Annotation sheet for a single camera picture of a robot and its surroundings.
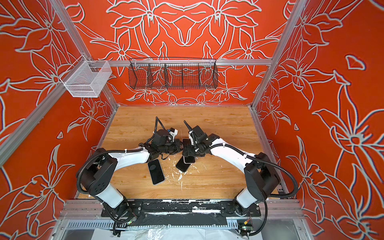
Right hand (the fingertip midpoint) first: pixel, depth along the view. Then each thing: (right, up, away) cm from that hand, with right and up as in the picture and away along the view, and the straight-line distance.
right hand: (184, 153), depth 83 cm
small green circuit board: (+30, -32, -14) cm, 46 cm away
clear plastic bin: (-63, +45, +9) cm, 78 cm away
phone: (+2, -3, -3) cm, 5 cm away
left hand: (+2, +4, +1) cm, 5 cm away
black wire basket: (-9, +51, +17) cm, 54 cm away
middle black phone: (-2, -9, +6) cm, 11 cm away
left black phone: (-17, -11, +1) cm, 20 cm away
